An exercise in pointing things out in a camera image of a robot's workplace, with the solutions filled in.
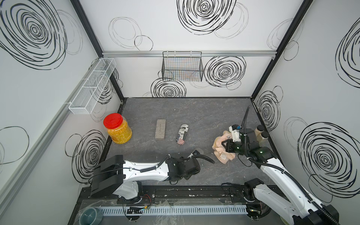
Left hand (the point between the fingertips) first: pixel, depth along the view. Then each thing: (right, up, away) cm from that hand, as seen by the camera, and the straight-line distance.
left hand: (190, 166), depth 79 cm
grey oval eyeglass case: (+6, +8, +3) cm, 11 cm away
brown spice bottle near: (+46, +15, +8) cm, 49 cm away
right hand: (+19, +13, 0) cm, 23 cm away
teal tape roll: (-49, -19, -12) cm, 54 cm away
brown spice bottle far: (+47, +21, +12) cm, 52 cm away
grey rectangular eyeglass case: (-20, +19, +17) cm, 32 cm away
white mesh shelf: (-56, +36, -8) cm, 67 cm away
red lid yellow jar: (-44, +20, +6) cm, 48 cm away
